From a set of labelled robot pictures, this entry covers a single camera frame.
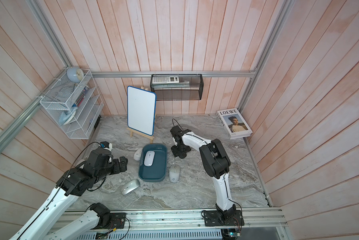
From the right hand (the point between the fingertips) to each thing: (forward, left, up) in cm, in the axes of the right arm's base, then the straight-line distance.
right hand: (180, 151), depth 100 cm
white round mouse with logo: (-5, +28, +4) cm, 28 cm away
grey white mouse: (-17, +3, +3) cm, 17 cm away
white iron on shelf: (+3, +62, +31) cm, 70 cm away
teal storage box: (-11, +17, +1) cm, 20 cm away
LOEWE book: (+23, -41, +4) cm, 47 cm away
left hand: (-20, +30, +21) cm, 42 cm away
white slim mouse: (-8, +19, +4) cm, 21 cm away
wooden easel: (+11, +34, +7) cm, 36 cm away
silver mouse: (-24, +28, +1) cm, 37 cm away
